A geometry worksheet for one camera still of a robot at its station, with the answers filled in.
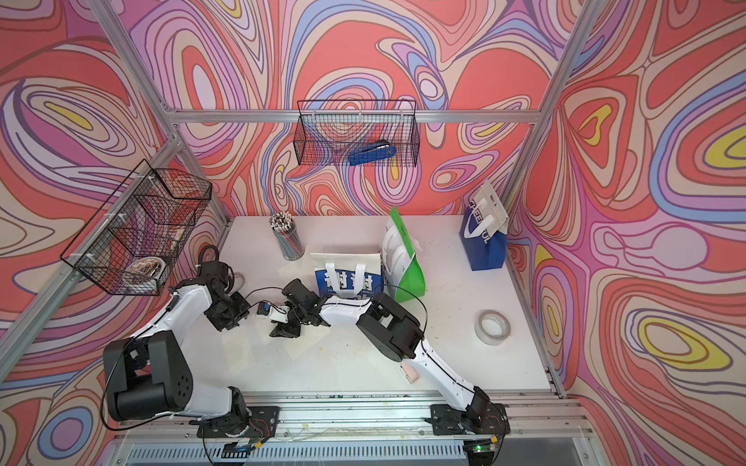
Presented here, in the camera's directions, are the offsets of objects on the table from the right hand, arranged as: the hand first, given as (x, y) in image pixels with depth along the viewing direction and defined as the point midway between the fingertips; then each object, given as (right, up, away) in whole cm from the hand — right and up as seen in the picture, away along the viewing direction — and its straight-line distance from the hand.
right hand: (278, 332), depth 92 cm
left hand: (-8, +6, -4) cm, 11 cm away
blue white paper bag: (+23, +19, -9) cm, 32 cm away
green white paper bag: (+40, +20, -10) cm, 45 cm away
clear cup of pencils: (+1, +31, +7) cm, 32 cm away
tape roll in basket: (-25, +23, -21) cm, 40 cm away
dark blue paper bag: (+68, +26, +5) cm, 73 cm away
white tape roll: (+68, +2, -2) cm, 68 cm away
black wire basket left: (-33, +28, -17) cm, 47 cm away
